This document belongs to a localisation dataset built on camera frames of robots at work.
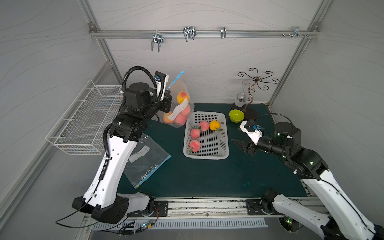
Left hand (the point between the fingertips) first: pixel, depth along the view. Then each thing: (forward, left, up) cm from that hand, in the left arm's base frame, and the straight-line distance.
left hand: (169, 90), depth 61 cm
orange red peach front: (0, +4, -19) cm, 20 cm away
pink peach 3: (+5, -3, -24) cm, 24 cm away
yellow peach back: (+14, -23, -41) cm, 49 cm away
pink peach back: (+13, -17, -41) cm, 46 cm away
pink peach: (+5, -6, -19) cm, 20 cm away
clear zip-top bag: (+3, -5, -12) cm, 13 cm away
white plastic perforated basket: (+3, -23, -47) cm, 52 cm away
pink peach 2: (-2, -11, -41) cm, 43 cm away
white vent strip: (-43, +14, -46) cm, 65 cm away
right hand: (-12, -29, -12) cm, 34 cm away
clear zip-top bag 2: (-9, +18, -45) cm, 50 cm away
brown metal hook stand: (+37, -47, -16) cm, 62 cm away
